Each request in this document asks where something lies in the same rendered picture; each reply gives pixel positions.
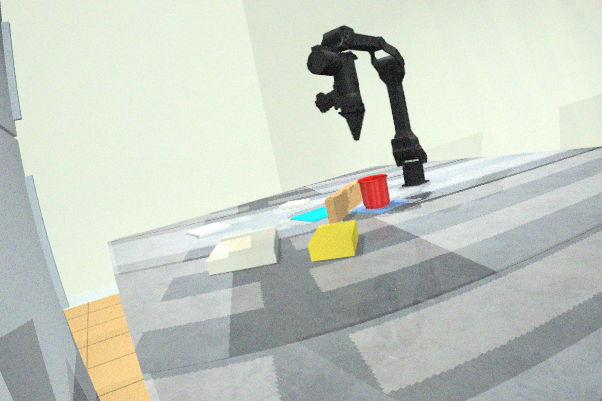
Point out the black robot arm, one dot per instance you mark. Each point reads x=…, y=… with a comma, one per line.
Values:
x=326, y=59

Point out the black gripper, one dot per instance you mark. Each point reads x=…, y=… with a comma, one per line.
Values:
x=350, y=103

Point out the tan flat bar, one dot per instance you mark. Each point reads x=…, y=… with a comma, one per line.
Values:
x=340, y=203

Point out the cream flat box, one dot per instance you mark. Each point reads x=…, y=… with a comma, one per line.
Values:
x=244, y=250

